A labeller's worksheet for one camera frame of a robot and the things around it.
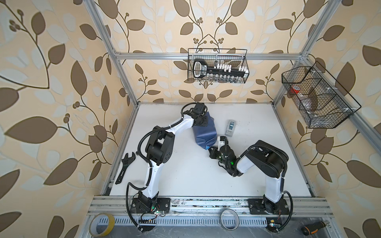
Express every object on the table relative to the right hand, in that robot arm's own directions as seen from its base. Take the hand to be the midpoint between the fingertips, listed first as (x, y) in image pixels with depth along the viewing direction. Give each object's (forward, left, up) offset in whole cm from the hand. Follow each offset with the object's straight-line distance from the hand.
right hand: (208, 147), depth 95 cm
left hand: (+16, +2, +9) cm, 19 cm away
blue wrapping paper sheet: (+4, +1, +8) cm, 9 cm away
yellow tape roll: (-40, +49, +1) cm, 63 cm away
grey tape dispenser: (+13, -17, +3) cm, 21 cm away
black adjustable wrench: (-8, +51, +1) cm, 51 cm away
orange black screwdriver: (-43, -44, +2) cm, 62 cm away
